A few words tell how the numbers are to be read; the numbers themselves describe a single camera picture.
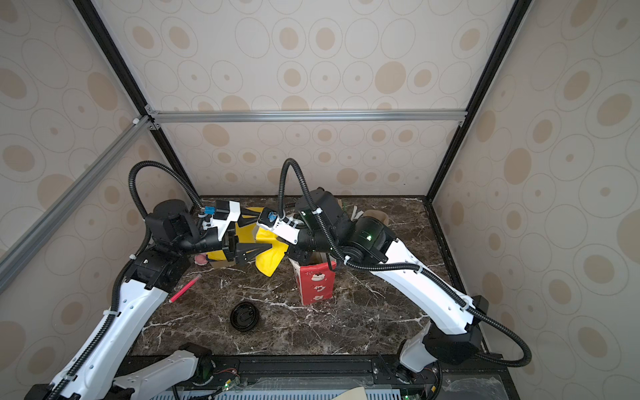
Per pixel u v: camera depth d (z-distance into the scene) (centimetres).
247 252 52
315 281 73
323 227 40
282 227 48
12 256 51
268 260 60
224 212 47
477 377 73
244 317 81
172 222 45
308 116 90
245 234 59
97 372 38
